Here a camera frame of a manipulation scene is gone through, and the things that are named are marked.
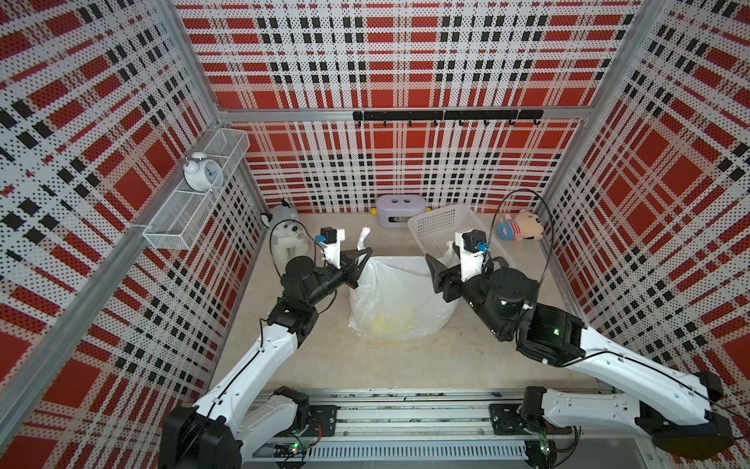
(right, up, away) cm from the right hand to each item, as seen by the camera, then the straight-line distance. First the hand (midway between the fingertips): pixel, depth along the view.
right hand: (446, 252), depth 60 cm
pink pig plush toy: (+41, +9, +53) cm, 67 cm away
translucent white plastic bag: (-10, -13, +18) cm, 24 cm away
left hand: (-16, 0, +12) cm, 20 cm away
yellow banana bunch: (-13, -23, +24) cm, 35 cm away
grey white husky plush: (-46, +4, +38) cm, 60 cm away
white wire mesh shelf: (-79, +9, +30) cm, 85 cm away
